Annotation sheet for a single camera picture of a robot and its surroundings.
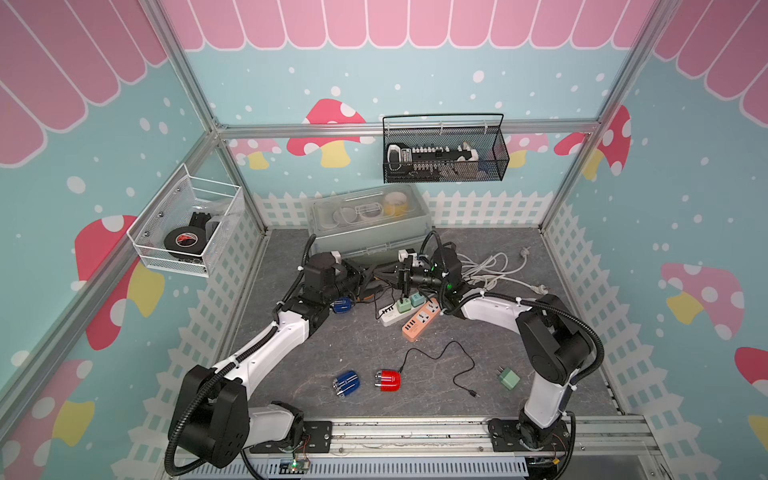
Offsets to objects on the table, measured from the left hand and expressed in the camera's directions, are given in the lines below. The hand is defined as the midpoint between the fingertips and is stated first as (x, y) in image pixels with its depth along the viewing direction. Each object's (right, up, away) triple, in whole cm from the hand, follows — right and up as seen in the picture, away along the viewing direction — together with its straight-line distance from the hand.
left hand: (379, 269), depth 80 cm
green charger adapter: (+7, -12, +12) cm, 18 cm away
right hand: (-1, -1, -3) cm, 4 cm away
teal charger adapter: (+11, -10, +12) cm, 19 cm away
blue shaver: (-13, -12, +16) cm, 24 cm away
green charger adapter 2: (+35, -30, +1) cm, 46 cm away
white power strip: (+3, -15, +14) cm, 21 cm away
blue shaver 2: (-9, -31, 0) cm, 32 cm away
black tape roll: (-45, +7, -9) cm, 47 cm away
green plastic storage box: (-3, +13, +15) cm, 20 cm away
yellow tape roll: (+5, +22, +26) cm, 34 cm away
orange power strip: (+13, -17, +12) cm, 24 cm away
